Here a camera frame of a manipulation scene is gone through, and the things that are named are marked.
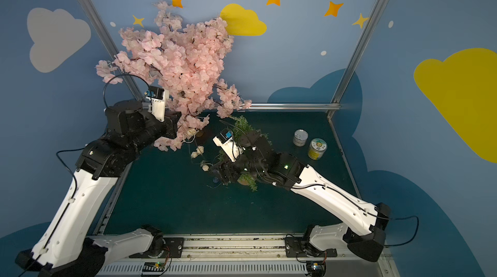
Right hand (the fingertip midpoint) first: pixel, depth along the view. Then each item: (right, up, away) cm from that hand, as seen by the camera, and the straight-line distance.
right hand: (220, 161), depth 63 cm
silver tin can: (+37, +6, +42) cm, 56 cm away
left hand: (-14, +17, -1) cm, 22 cm away
